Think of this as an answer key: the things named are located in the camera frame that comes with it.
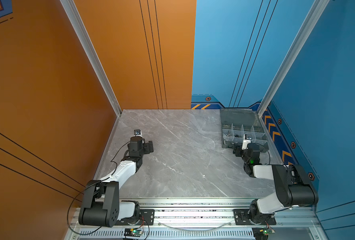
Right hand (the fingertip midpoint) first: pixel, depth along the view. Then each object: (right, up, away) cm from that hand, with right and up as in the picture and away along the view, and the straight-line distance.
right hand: (239, 143), depth 94 cm
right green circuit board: (+3, -38, -25) cm, 46 cm away
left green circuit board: (-58, -39, -24) cm, 74 cm away
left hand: (-61, +2, -3) cm, 61 cm away
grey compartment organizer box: (+5, +14, +20) cm, 25 cm away
